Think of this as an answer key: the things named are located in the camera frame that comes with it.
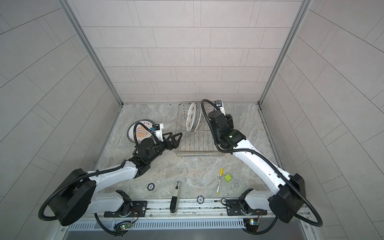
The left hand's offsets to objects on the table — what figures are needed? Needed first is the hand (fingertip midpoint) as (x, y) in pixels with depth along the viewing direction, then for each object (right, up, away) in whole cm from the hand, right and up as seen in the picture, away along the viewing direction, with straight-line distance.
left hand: (181, 133), depth 78 cm
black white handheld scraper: (-2, -31, -8) cm, 32 cm away
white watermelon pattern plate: (+4, +8, +18) cm, 20 cm away
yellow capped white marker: (+22, -23, +4) cm, 32 cm away
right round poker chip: (+10, -33, -4) cm, 35 cm away
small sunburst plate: (-28, -2, +18) cm, 34 cm away
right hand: (+21, +10, -1) cm, 24 cm away
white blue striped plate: (+9, +11, +12) cm, 18 cm away
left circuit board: (-23, -39, -14) cm, 47 cm away
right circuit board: (+34, -41, -10) cm, 54 cm away
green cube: (+25, -24, +1) cm, 35 cm away
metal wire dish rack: (+10, -8, +15) cm, 20 cm away
